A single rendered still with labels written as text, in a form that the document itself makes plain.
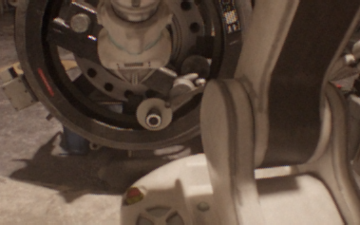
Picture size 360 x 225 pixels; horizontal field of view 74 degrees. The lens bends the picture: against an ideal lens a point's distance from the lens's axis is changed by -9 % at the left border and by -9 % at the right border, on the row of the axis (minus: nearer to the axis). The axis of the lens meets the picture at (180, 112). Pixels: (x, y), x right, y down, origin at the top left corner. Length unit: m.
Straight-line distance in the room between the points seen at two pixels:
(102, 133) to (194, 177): 0.36
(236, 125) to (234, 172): 0.06
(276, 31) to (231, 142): 0.16
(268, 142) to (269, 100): 0.06
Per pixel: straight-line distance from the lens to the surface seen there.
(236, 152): 0.37
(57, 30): 0.81
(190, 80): 0.82
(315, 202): 0.46
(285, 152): 0.42
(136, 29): 0.30
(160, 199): 0.56
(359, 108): 1.03
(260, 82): 0.38
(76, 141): 1.37
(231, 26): 0.78
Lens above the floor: 0.76
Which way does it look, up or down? 26 degrees down
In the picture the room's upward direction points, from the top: 3 degrees clockwise
